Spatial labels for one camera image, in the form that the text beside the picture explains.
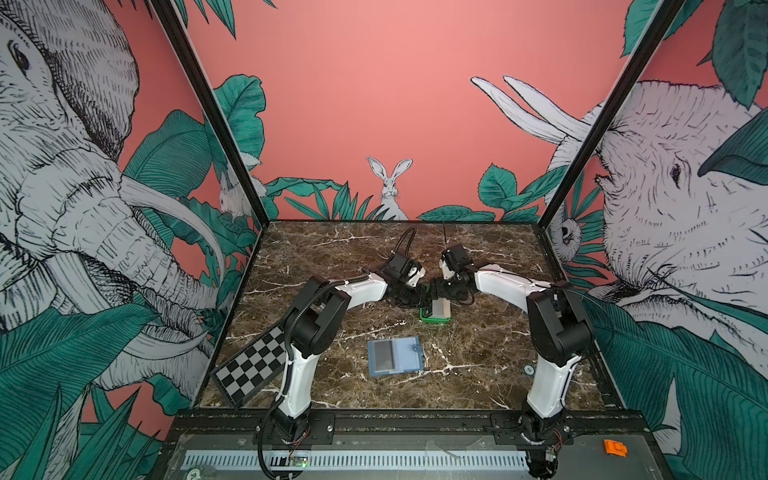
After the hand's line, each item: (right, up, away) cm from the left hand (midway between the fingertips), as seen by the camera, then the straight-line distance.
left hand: (433, 300), depth 92 cm
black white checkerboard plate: (-51, -16, -11) cm, 55 cm away
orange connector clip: (+41, -32, -21) cm, 56 cm away
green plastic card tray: (-1, -6, +1) cm, 6 cm away
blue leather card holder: (-12, -16, -6) cm, 21 cm away
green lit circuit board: (-35, -35, -21) cm, 54 cm away
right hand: (+2, +3, +4) cm, 5 cm away
